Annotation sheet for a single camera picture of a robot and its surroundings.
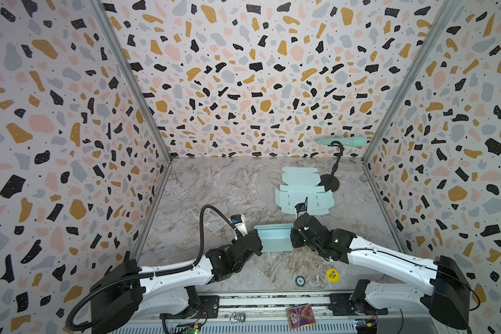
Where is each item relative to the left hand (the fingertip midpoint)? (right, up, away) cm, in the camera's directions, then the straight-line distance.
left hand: (265, 230), depth 79 cm
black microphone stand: (+35, +18, +31) cm, 50 cm away
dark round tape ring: (+13, -19, +1) cm, 24 cm away
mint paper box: (+4, -3, +1) cm, 5 cm away
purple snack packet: (+12, -27, -9) cm, 31 cm away
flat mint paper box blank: (+20, +17, +31) cm, 41 cm away
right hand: (+9, 0, 0) cm, 9 cm away
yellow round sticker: (+26, -18, +2) cm, 32 cm away
